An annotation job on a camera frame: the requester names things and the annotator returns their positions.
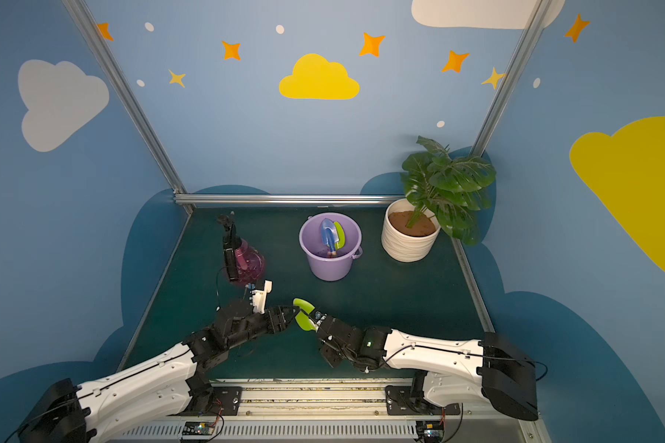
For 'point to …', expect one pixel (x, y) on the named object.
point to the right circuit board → (430, 430)
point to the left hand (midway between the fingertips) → (296, 306)
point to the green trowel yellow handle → (338, 245)
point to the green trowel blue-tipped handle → (303, 319)
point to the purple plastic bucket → (339, 267)
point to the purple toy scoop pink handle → (324, 253)
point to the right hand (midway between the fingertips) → (327, 337)
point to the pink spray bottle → (249, 262)
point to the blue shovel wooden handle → (329, 236)
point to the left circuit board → (198, 429)
